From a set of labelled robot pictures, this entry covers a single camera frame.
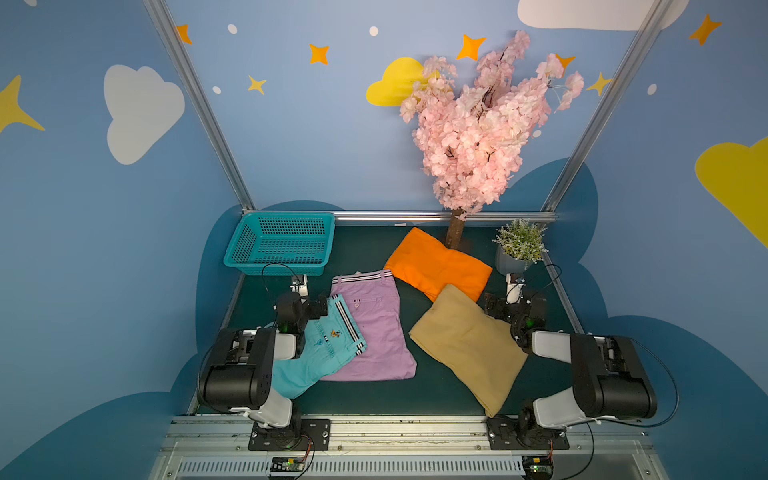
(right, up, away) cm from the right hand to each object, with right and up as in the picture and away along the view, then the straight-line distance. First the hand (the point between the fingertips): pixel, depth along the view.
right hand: (505, 291), depth 96 cm
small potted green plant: (+4, +15, -1) cm, 16 cm away
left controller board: (-63, -39, -24) cm, 78 cm away
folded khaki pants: (-12, -16, -9) cm, 22 cm away
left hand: (-64, 0, -1) cm, 64 cm away
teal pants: (-55, -13, -9) cm, 57 cm away
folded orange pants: (-24, +7, +9) cm, 27 cm away
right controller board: (-1, -41, -23) cm, 47 cm away
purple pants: (-43, -3, +3) cm, 43 cm away
